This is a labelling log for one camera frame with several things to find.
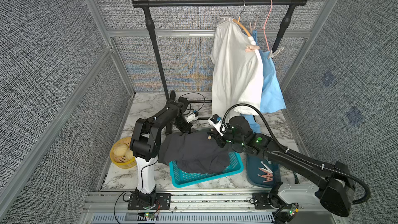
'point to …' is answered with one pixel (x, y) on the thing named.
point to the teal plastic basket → (181, 179)
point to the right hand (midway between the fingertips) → (209, 127)
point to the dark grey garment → (195, 152)
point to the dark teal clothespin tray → (261, 172)
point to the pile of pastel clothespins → (269, 175)
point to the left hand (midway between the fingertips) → (189, 129)
